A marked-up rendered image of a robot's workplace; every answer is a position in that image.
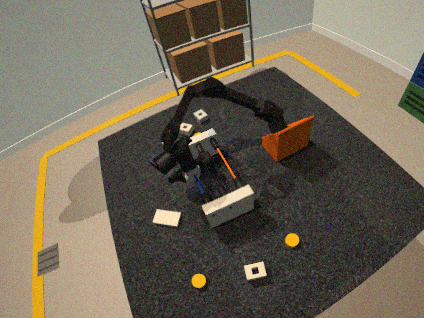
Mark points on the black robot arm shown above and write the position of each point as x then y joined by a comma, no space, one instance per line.
211,87

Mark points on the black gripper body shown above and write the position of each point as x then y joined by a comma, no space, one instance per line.
204,159

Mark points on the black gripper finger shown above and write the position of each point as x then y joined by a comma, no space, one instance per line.
203,168
182,179

